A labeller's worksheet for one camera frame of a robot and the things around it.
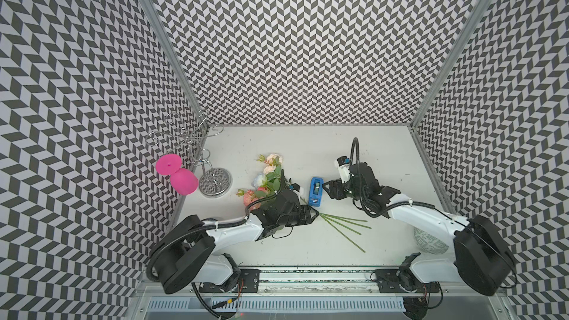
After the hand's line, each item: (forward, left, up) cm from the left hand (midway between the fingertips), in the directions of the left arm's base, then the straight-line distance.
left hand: (314, 217), depth 82 cm
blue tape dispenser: (+12, -1, -2) cm, 12 cm away
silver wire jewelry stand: (+17, +43, -3) cm, 46 cm away
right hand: (+10, -6, +4) cm, 12 cm away
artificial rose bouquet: (+15, +19, -1) cm, 24 cm away
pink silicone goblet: (+6, +44, +17) cm, 48 cm away
